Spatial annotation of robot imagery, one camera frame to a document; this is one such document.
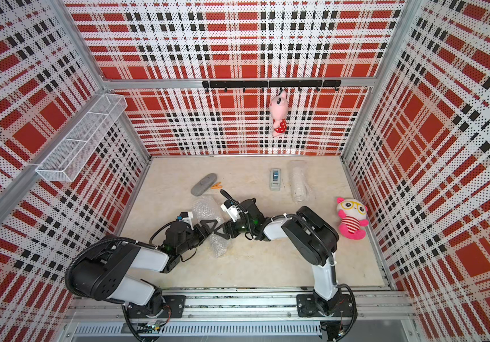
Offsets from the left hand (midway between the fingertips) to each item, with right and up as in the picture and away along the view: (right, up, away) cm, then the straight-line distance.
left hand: (217, 225), depth 91 cm
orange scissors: (-3, +16, +17) cm, 24 cm away
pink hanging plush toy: (+27, +52, +1) cm, 58 cm away
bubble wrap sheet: (+38, +15, +11) cm, 43 cm away
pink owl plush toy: (+59, +5, 0) cm, 59 cm away
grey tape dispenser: (+26, +20, +17) cm, 37 cm away
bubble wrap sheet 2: (-5, +7, 0) cm, 9 cm away
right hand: (+2, -1, -2) cm, 3 cm away
